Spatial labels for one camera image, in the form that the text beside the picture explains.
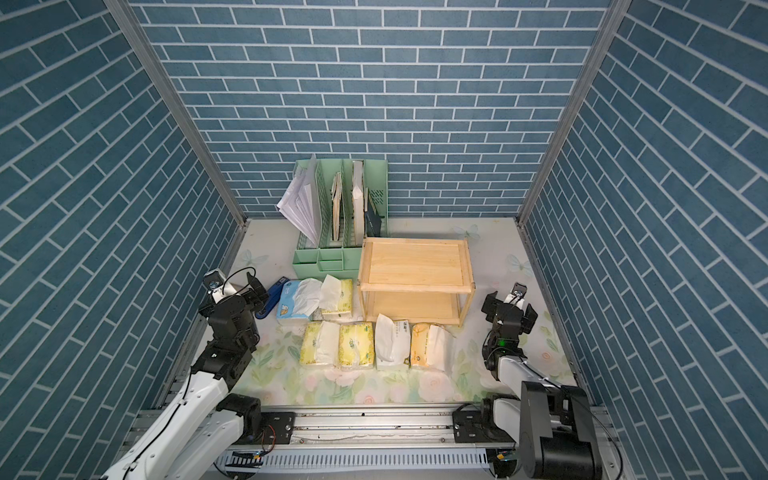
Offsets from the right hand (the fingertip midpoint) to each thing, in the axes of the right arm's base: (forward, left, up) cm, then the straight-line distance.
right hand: (514, 299), depth 87 cm
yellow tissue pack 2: (-15, +45, -6) cm, 48 cm away
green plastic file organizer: (+13, +56, -2) cm, 58 cm away
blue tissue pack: (-4, +65, -3) cm, 65 cm away
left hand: (-8, +75, +13) cm, 76 cm away
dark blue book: (+24, +46, +6) cm, 52 cm away
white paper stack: (+18, +66, +16) cm, 71 cm away
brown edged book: (+31, +59, +12) cm, 67 cm away
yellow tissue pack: (-16, +55, -5) cm, 58 cm away
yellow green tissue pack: (-2, +54, -5) cm, 54 cm away
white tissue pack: (-15, +35, -4) cm, 38 cm away
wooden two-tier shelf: (-2, +30, +11) cm, 32 cm away
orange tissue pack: (-14, +23, -6) cm, 28 cm away
